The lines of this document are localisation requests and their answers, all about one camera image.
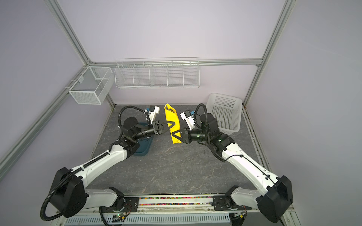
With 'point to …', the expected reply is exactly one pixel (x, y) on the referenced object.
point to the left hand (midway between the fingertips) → (175, 127)
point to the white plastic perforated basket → (227, 109)
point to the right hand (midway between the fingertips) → (173, 134)
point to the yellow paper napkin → (171, 116)
